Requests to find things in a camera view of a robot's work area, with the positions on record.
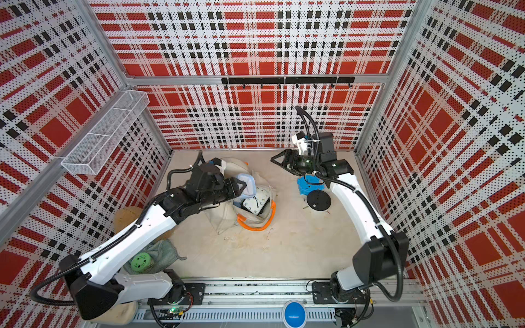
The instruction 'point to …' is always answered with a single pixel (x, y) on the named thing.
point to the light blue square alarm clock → (249, 190)
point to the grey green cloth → (163, 255)
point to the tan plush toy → (126, 215)
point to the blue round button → (294, 314)
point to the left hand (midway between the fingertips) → (245, 185)
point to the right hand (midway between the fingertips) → (278, 163)
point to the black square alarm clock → (257, 203)
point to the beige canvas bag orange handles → (225, 216)
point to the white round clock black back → (318, 200)
